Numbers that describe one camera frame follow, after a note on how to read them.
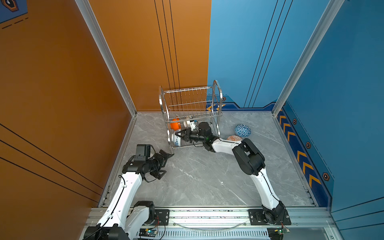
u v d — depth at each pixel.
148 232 0.71
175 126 0.96
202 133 0.80
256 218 0.72
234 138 0.99
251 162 0.59
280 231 0.70
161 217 0.74
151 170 0.66
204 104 0.87
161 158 0.71
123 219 0.41
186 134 0.84
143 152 0.62
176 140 0.88
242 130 1.07
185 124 1.00
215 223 0.73
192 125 0.89
